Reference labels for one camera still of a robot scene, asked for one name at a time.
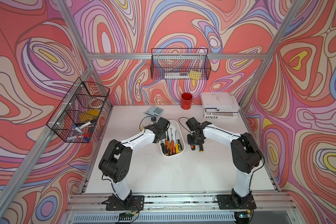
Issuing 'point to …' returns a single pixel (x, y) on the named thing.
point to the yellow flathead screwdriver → (176, 144)
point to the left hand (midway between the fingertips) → (161, 135)
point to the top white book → (222, 101)
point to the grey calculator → (154, 111)
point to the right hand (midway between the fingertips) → (193, 146)
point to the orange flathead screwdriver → (193, 147)
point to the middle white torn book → (207, 109)
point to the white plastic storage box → (174, 125)
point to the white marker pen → (79, 129)
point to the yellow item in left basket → (88, 116)
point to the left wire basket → (74, 119)
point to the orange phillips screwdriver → (172, 149)
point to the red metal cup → (186, 101)
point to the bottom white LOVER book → (221, 116)
